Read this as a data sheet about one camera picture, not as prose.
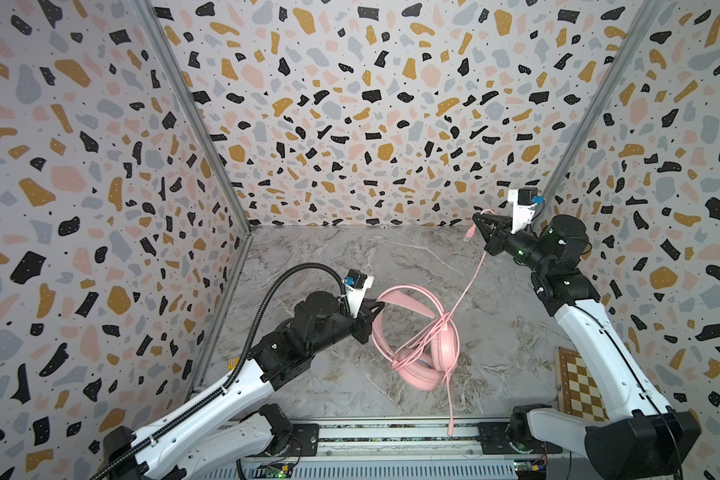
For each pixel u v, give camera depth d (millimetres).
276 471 702
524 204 578
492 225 632
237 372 455
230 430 565
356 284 566
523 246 597
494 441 728
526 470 716
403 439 760
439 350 599
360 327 595
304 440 736
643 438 381
